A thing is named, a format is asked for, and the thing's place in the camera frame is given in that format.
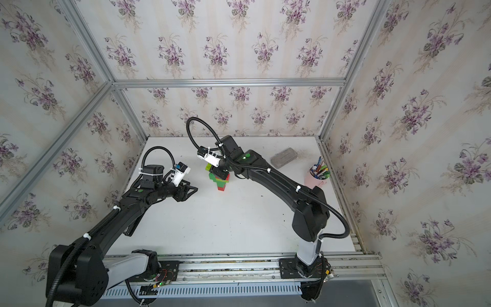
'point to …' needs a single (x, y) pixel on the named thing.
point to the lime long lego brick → (208, 167)
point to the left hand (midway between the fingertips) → (192, 186)
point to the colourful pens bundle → (320, 171)
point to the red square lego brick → (221, 188)
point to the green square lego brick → (221, 184)
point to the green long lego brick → (211, 176)
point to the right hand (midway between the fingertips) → (217, 165)
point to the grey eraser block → (283, 157)
